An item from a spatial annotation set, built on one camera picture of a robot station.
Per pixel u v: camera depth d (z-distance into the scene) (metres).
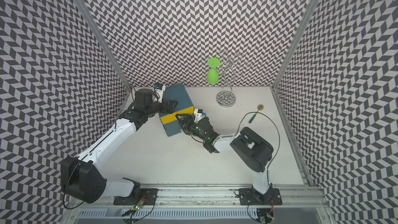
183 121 0.74
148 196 0.73
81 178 0.39
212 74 0.93
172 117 0.77
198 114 0.81
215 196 0.74
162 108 0.72
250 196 0.72
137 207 0.68
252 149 0.50
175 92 0.87
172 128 0.85
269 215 0.68
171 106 0.73
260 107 1.05
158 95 0.67
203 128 0.66
